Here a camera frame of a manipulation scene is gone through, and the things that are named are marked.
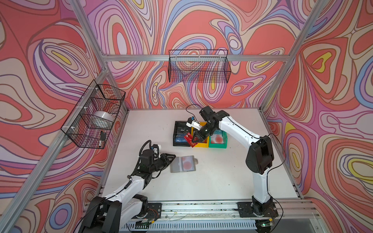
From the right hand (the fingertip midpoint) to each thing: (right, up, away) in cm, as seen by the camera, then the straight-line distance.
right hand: (196, 143), depth 85 cm
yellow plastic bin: (+5, -3, +11) cm, 13 cm away
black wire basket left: (-56, +11, -11) cm, 58 cm away
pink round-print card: (-5, -13, +5) cm, 15 cm away
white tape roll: (-48, +15, -12) cm, 52 cm away
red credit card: (-4, +3, -1) cm, 5 cm away
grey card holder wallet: (-12, -15, +4) cm, 20 cm away
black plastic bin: (-10, +7, +20) cm, 23 cm away
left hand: (-11, -8, -2) cm, 14 cm away
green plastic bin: (+17, 0, +14) cm, 22 cm away
